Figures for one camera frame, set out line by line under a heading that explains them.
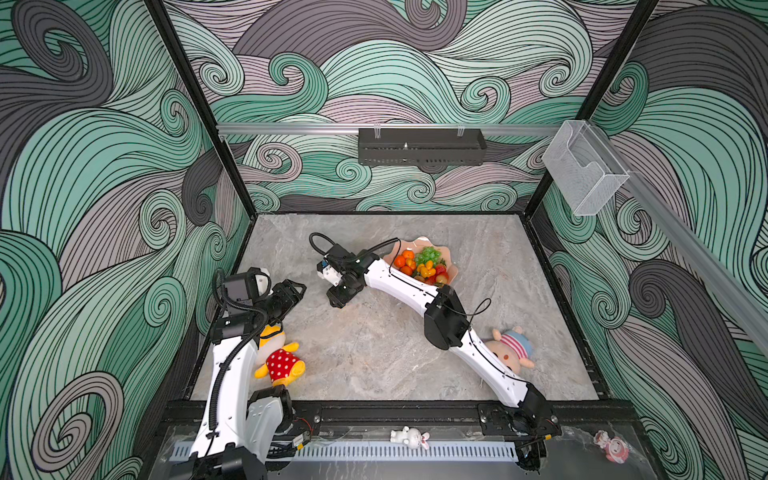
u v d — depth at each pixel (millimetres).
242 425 419
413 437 684
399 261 1005
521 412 625
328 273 875
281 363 777
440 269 976
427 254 978
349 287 812
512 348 789
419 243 1041
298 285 755
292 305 684
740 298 516
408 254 1025
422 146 971
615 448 667
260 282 706
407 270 979
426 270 949
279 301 683
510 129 944
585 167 791
